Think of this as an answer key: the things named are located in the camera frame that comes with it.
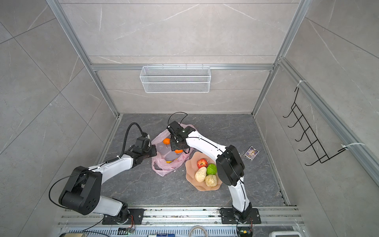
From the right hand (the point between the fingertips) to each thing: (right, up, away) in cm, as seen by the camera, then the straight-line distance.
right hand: (176, 145), depth 89 cm
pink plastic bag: (-7, -9, -1) cm, 12 cm away
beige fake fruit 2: (+20, -17, -13) cm, 29 cm away
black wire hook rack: (+63, 0, -30) cm, 70 cm away
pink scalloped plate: (+10, -14, -1) cm, 17 cm away
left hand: (-15, -1, +3) cm, 15 cm away
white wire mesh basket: (-2, +44, +11) cm, 46 cm away
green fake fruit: (+21, -13, -6) cm, 26 cm away
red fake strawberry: (+15, -10, -4) cm, 19 cm away
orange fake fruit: (-8, +2, +7) cm, 11 cm away
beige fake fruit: (+15, -15, -8) cm, 23 cm away
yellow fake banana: (-5, -10, -1) cm, 11 cm away
